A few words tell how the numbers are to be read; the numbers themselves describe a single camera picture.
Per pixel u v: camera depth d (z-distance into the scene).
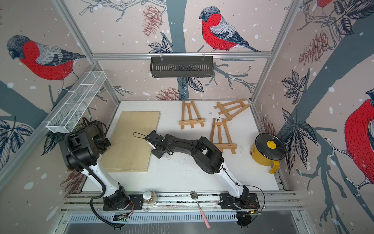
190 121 1.05
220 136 0.98
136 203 0.73
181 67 1.06
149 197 0.66
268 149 0.81
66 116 0.72
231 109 1.15
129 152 0.92
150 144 0.76
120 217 0.71
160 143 0.69
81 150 0.51
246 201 0.64
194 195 0.76
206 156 0.54
